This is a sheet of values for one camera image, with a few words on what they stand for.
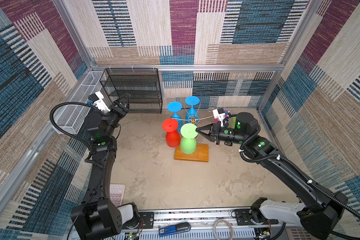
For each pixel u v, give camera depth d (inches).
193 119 28.7
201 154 37.0
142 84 42.5
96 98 23.2
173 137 29.8
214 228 28.0
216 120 24.6
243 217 28.8
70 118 28.0
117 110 23.5
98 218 15.4
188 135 24.4
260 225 28.3
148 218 29.2
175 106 29.9
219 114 24.5
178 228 27.0
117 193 31.8
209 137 22.8
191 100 31.0
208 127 24.3
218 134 22.6
